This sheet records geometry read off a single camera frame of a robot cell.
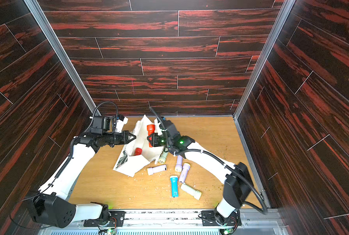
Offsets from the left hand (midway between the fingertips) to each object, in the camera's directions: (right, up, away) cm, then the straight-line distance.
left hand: (136, 136), depth 77 cm
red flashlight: (+8, +4, -2) cm, 9 cm away
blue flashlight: (+20, -29, +7) cm, 36 cm away
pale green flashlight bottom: (+32, -32, +3) cm, 45 cm away
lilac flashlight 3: (+25, -25, +8) cm, 36 cm away
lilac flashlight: (+6, -22, +12) cm, 25 cm away
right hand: (+8, 0, +2) cm, 8 cm away
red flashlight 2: (-4, -10, +18) cm, 21 cm away
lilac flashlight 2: (+23, -20, +12) cm, 33 cm away
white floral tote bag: (-3, -14, -4) cm, 15 cm away
